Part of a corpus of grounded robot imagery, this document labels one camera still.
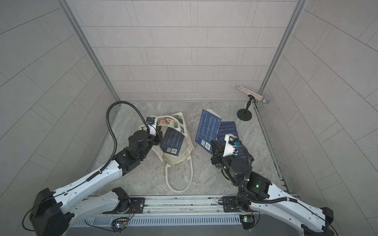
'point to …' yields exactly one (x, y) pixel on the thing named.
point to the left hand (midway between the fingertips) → (164, 123)
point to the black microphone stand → (245, 114)
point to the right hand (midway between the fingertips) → (209, 142)
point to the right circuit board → (247, 221)
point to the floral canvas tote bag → (174, 122)
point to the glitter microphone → (258, 97)
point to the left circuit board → (118, 224)
